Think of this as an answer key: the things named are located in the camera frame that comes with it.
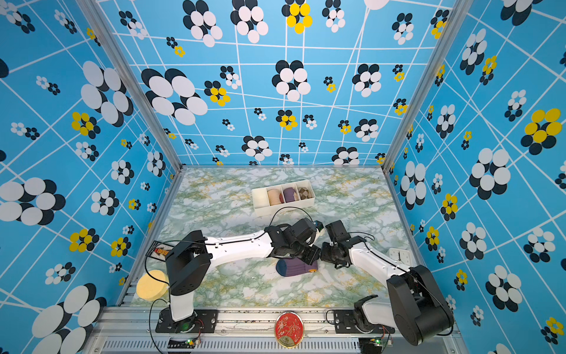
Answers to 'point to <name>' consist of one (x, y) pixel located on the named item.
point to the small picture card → (159, 251)
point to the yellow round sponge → (150, 288)
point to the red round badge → (289, 330)
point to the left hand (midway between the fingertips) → (322, 258)
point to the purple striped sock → (295, 265)
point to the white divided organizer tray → (266, 200)
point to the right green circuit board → (370, 345)
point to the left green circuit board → (181, 343)
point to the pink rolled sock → (274, 196)
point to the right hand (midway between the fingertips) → (326, 255)
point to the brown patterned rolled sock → (303, 192)
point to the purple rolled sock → (289, 193)
